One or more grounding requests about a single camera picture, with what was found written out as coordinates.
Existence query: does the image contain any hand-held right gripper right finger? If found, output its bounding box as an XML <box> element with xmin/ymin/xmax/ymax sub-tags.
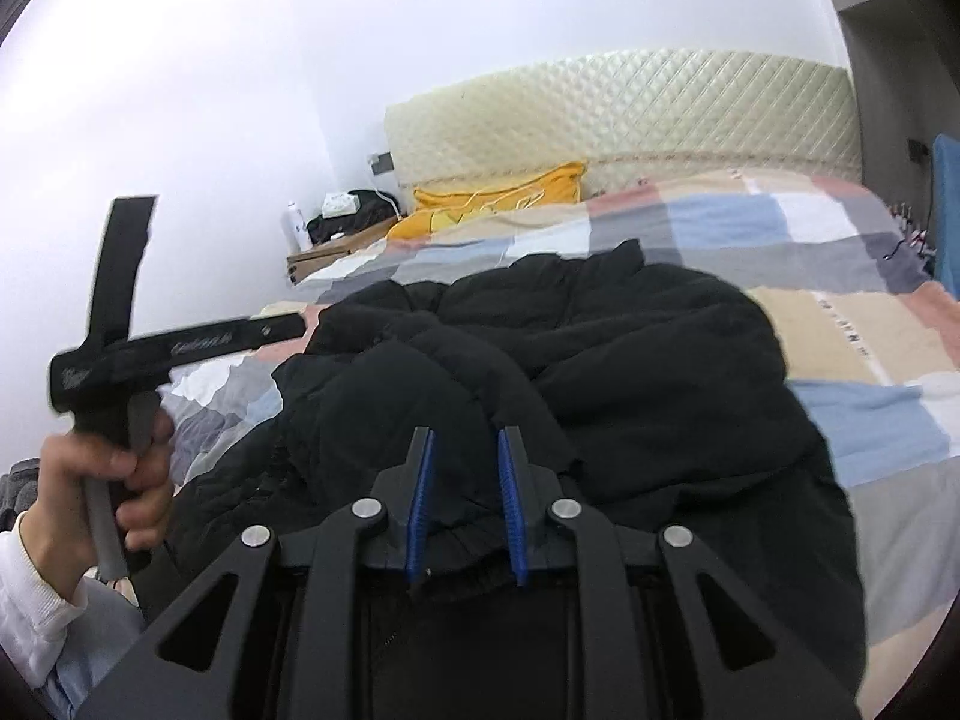
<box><xmin>497</xmin><ymin>426</ymin><xmax>863</xmax><ymax>720</ymax></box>

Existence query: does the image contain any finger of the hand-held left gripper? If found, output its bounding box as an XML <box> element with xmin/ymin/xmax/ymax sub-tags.
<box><xmin>244</xmin><ymin>311</ymin><xmax>311</xmax><ymax>353</ymax></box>

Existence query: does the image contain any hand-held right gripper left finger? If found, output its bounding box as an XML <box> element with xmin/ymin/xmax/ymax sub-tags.
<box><xmin>75</xmin><ymin>426</ymin><xmax>437</xmax><ymax>720</ymax></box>

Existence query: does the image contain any black puffer jacket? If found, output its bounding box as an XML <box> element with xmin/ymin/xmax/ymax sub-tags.
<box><xmin>131</xmin><ymin>240</ymin><xmax>872</xmax><ymax>720</ymax></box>

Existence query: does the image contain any person's left forearm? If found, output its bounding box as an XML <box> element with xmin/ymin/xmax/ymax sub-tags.
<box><xmin>0</xmin><ymin>508</ymin><xmax>92</xmax><ymax>692</ymax></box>

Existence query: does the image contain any person's left hand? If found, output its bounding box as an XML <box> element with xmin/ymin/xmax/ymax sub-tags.
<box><xmin>21</xmin><ymin>406</ymin><xmax>176</xmax><ymax>602</ymax></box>

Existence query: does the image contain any wooden nightstand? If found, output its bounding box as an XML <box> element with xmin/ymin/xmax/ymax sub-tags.
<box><xmin>286</xmin><ymin>219</ymin><xmax>399</xmax><ymax>287</ymax></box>

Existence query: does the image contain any white bottle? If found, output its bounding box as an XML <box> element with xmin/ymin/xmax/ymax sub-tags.
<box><xmin>282</xmin><ymin>199</ymin><xmax>313</xmax><ymax>253</ymax></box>

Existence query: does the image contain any black bag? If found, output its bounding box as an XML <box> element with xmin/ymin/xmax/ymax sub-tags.
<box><xmin>306</xmin><ymin>189</ymin><xmax>399</xmax><ymax>245</ymax></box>

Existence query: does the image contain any grey fuzzy cloth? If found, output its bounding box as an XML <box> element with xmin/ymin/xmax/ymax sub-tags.
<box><xmin>0</xmin><ymin>456</ymin><xmax>43</xmax><ymax>535</ymax></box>

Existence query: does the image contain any yellow pillow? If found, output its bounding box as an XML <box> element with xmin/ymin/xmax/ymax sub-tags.
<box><xmin>386</xmin><ymin>160</ymin><xmax>589</xmax><ymax>244</ymax></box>

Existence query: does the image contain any checkered pastel duvet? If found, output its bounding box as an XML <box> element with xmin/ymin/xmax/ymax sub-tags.
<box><xmin>156</xmin><ymin>167</ymin><xmax>960</xmax><ymax>691</ymax></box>

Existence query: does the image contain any cream quilted headboard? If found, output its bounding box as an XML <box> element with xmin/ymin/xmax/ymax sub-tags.
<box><xmin>384</xmin><ymin>47</ymin><xmax>863</xmax><ymax>200</ymax></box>

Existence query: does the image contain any row of cosmetic bottles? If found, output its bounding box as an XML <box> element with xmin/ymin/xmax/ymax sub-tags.
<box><xmin>889</xmin><ymin>201</ymin><xmax>935</xmax><ymax>257</ymax></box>

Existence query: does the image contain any blue towel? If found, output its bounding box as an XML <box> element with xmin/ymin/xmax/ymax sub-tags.
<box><xmin>930</xmin><ymin>133</ymin><xmax>960</xmax><ymax>283</ymax></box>

